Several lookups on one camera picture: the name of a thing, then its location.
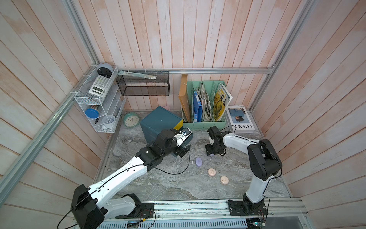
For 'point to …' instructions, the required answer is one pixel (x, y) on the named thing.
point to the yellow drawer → (179, 125)
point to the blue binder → (198, 108)
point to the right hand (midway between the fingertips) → (210, 151)
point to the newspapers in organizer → (206, 105)
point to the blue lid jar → (92, 113)
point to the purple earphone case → (198, 161)
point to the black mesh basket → (131, 86)
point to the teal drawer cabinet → (158, 120)
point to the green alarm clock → (131, 119)
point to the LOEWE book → (239, 120)
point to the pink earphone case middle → (211, 171)
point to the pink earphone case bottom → (224, 180)
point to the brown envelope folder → (183, 98)
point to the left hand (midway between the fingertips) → (182, 139)
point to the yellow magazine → (222, 98)
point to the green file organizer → (210, 86)
